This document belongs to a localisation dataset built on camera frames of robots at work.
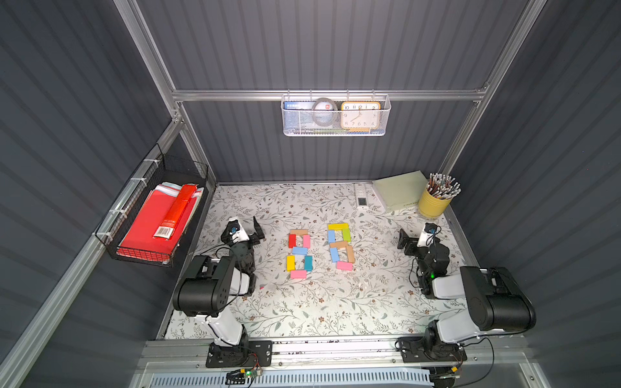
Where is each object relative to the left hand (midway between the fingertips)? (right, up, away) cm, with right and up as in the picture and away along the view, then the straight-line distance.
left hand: (242, 221), depth 87 cm
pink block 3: (+38, -18, +6) cm, 43 cm away
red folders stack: (-19, +1, -16) cm, 25 cm away
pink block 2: (+20, -21, +4) cm, 29 cm away
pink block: (+23, -10, +13) cm, 28 cm away
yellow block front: (+17, -17, +6) cm, 25 cm away
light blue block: (+20, -13, +10) cm, 26 cm away
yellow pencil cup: (+74, +5, +11) cm, 75 cm away
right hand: (+64, -4, +3) cm, 64 cm away
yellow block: (+36, -4, +18) cm, 41 cm away
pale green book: (+68, +13, +29) cm, 75 cm away
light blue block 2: (+34, -7, +13) cm, 37 cm away
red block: (+17, -9, +12) cm, 23 cm away
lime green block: (+40, -7, +15) cm, 43 cm away
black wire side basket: (-25, +18, -9) cm, 32 cm away
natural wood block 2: (+41, -14, +9) cm, 44 cm away
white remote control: (+49, +8, +25) cm, 55 cm away
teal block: (+24, -17, +7) cm, 30 cm away
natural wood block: (+37, -11, +12) cm, 40 cm away
